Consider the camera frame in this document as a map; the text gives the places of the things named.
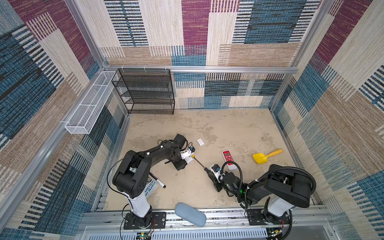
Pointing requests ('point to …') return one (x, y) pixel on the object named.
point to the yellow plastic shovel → (261, 158)
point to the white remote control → (187, 156)
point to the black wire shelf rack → (145, 91)
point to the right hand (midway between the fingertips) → (212, 175)
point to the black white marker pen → (161, 183)
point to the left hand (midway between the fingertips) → (180, 163)
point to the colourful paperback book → (151, 185)
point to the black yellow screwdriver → (212, 177)
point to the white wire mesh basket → (83, 119)
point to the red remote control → (228, 157)
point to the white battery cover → (200, 141)
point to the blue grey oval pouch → (195, 217)
